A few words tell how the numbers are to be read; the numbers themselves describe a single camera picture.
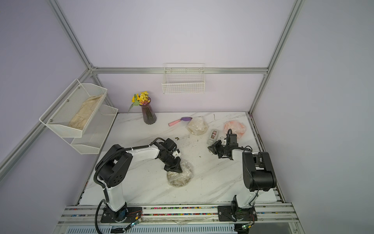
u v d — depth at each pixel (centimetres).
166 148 74
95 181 46
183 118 114
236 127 106
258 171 47
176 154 88
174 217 74
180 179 83
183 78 95
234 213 67
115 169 49
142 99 95
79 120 75
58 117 67
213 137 101
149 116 109
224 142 91
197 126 107
